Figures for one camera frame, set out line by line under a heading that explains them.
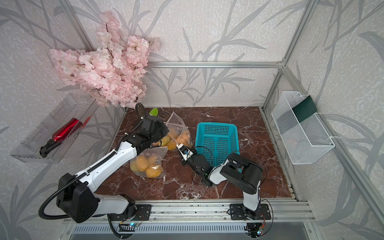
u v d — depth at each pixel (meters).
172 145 0.93
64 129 0.64
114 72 0.64
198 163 0.64
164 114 1.15
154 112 1.22
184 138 0.86
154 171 0.81
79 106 0.82
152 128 0.62
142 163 0.81
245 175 0.49
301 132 0.62
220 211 0.75
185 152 0.68
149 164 0.83
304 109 0.70
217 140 1.02
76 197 0.40
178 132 1.00
